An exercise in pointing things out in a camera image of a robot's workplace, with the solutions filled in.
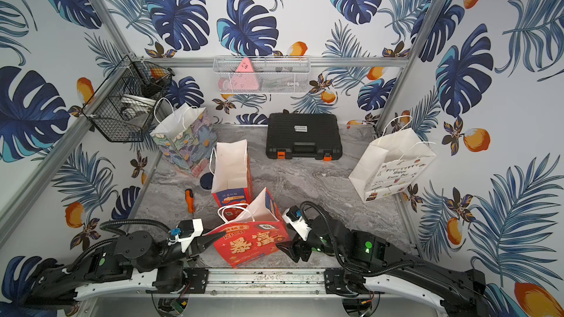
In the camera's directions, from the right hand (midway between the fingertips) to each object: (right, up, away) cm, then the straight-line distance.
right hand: (283, 234), depth 67 cm
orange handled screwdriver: (-40, +5, +25) cm, 47 cm away
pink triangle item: (-17, +55, +23) cm, 62 cm away
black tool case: (+11, +34, +51) cm, 62 cm away
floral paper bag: (-39, +31, +21) cm, 54 cm away
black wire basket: (-63, +42, +17) cm, 78 cm away
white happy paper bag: (+37, +21, +8) cm, 44 cm away
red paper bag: (-8, +3, -6) cm, 10 cm away
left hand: (-16, +5, -10) cm, 19 cm away
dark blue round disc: (-35, +12, +32) cm, 48 cm away
